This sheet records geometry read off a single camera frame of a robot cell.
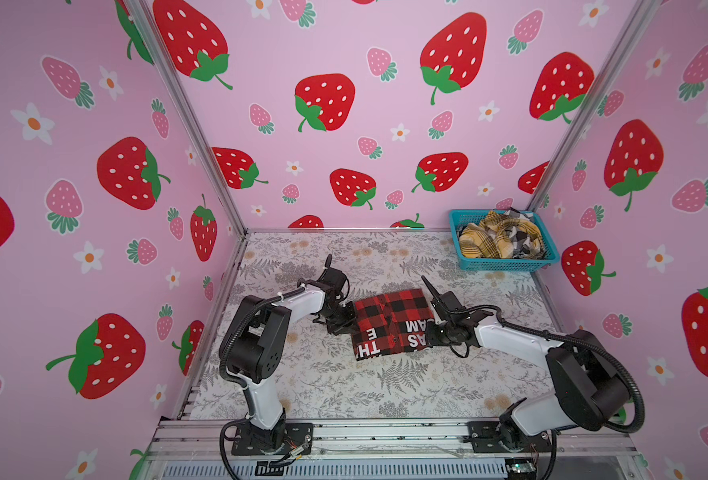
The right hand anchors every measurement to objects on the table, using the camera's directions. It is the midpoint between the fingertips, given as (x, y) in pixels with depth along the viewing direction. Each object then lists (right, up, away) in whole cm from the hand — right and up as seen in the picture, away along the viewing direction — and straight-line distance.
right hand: (426, 335), depth 91 cm
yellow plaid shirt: (+31, +32, +16) cm, 48 cm away
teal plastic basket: (+19, +40, +24) cm, 50 cm away
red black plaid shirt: (-11, +4, -1) cm, 11 cm away
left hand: (-20, +2, +1) cm, 20 cm away
